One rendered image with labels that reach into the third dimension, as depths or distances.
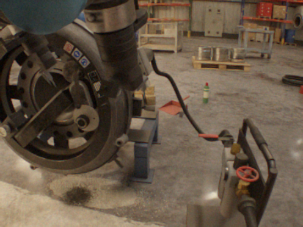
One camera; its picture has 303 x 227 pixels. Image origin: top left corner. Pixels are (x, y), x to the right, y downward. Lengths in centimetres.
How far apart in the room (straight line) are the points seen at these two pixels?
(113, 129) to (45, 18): 68
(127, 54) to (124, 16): 8
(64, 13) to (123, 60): 21
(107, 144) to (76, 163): 20
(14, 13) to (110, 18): 16
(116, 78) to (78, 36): 41
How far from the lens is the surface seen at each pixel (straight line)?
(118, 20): 38
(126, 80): 46
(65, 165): 109
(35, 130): 105
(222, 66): 479
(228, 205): 89
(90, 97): 88
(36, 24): 27
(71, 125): 111
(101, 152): 96
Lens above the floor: 92
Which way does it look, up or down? 23 degrees down
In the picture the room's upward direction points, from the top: straight up
